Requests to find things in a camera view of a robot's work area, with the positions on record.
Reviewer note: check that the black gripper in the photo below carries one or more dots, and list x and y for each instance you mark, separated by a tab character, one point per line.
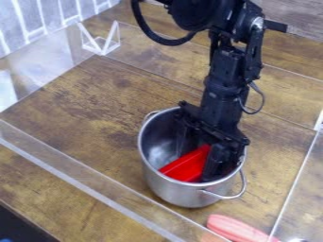
211	123

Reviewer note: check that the red plastic block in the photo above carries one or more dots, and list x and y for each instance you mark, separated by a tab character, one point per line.
185	168

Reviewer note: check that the silver metal pot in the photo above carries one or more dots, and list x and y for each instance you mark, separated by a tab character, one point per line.
157	152

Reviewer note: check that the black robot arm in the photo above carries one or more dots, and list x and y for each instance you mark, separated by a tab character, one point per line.
235	25

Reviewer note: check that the clear acrylic right panel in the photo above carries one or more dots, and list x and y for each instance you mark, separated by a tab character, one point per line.
299	223

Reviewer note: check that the clear acrylic panel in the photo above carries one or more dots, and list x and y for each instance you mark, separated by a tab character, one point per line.
299	223
155	216

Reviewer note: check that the clear acrylic front panel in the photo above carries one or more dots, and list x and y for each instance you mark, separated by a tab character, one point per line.
155	216

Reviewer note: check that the orange plastic handle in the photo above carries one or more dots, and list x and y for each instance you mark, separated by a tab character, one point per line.
235	230

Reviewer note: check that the clear acrylic triangle bracket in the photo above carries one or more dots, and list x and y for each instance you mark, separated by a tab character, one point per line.
100	46

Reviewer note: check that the black wall strip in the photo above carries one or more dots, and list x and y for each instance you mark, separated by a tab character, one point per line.
276	26

